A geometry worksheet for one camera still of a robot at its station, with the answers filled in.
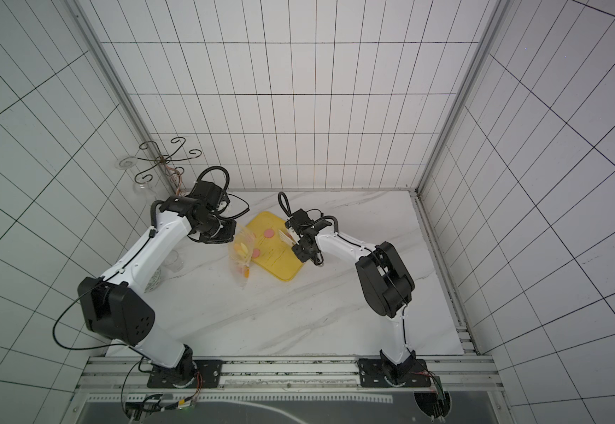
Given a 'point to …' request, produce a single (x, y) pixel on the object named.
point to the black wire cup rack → (143, 177)
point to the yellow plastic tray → (271, 249)
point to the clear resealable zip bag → (240, 253)
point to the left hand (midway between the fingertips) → (229, 242)
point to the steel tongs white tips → (290, 237)
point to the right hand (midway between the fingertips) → (309, 243)
